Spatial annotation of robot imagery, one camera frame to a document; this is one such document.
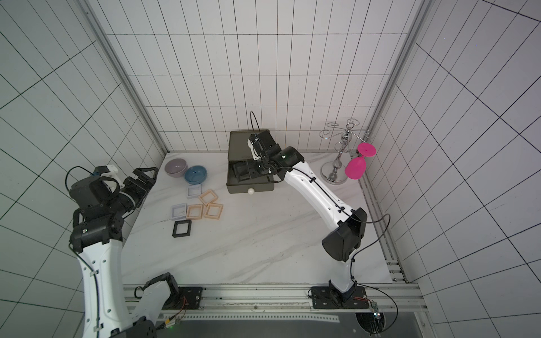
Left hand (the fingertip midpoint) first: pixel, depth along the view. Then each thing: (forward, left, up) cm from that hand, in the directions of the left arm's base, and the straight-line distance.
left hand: (154, 180), depth 68 cm
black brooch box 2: (-6, -3, -31) cm, 31 cm away
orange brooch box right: (+5, -12, -31) cm, 34 cm away
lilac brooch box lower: (+5, +4, -31) cm, 32 cm away
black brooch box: (+12, -27, -9) cm, 31 cm away
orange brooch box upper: (+15, -6, -31) cm, 35 cm away
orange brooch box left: (+5, -3, -31) cm, 32 cm away
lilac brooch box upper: (+17, 0, -32) cm, 36 cm away
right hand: (+9, -29, -4) cm, 30 cm away
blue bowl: (+25, +2, -30) cm, 39 cm away
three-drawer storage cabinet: (+25, -24, -11) cm, 36 cm away
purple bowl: (+30, +13, -29) cm, 43 cm away
